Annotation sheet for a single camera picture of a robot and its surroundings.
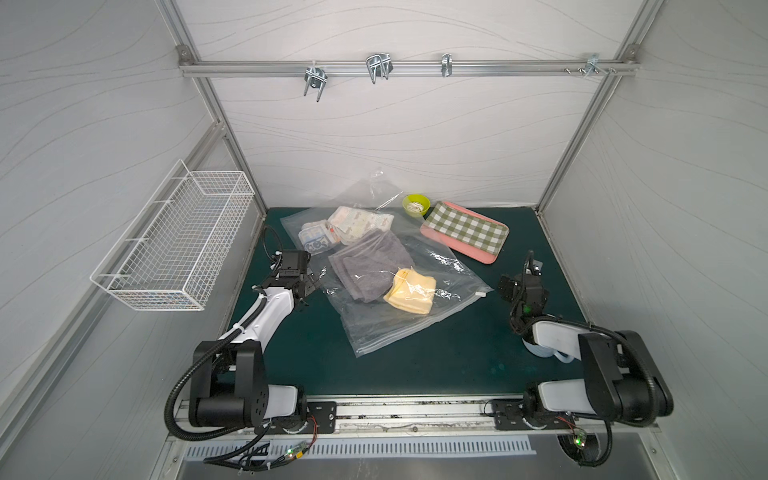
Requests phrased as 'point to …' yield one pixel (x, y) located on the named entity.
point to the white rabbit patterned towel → (349, 224)
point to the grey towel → (368, 267)
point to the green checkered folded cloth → (479, 233)
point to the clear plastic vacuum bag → (367, 327)
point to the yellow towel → (411, 291)
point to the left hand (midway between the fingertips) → (297, 286)
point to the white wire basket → (175, 248)
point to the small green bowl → (415, 205)
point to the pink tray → (458, 245)
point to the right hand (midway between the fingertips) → (525, 279)
